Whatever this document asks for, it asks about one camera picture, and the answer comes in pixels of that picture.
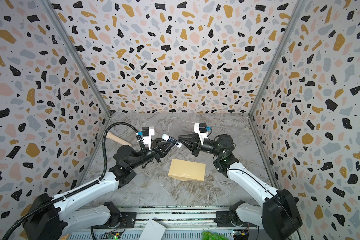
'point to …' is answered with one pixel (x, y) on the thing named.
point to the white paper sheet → (152, 231)
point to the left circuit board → (112, 235)
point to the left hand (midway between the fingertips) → (173, 140)
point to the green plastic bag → (209, 235)
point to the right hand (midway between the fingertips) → (177, 139)
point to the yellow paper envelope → (187, 170)
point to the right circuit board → (240, 235)
